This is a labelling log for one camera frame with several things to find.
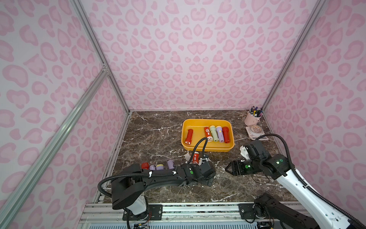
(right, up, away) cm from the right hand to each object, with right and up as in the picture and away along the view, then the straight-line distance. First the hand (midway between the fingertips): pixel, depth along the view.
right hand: (230, 169), depth 72 cm
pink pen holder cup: (+25, +25, +33) cm, 48 cm away
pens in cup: (+26, +31, +29) cm, 49 cm away
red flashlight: (-48, -3, +16) cm, 51 cm away
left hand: (-11, -7, +8) cm, 15 cm away
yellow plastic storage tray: (-17, +18, +37) cm, 44 cm away
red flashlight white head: (-7, +15, +29) cm, 33 cm away
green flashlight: (-3, +15, +29) cm, 33 cm away
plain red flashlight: (-20, +14, +29) cm, 38 cm away
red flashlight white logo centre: (-17, +1, +18) cm, 24 cm away
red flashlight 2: (+6, +15, +30) cm, 34 cm away
